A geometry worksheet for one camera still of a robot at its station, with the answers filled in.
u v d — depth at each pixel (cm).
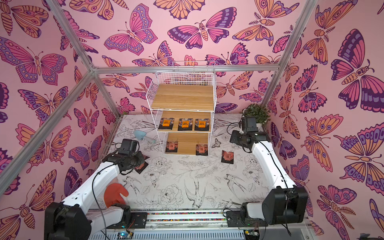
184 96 73
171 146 100
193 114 88
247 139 56
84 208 43
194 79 99
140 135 109
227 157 95
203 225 73
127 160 60
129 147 65
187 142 103
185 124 81
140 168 91
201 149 98
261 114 95
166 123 82
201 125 81
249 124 61
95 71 92
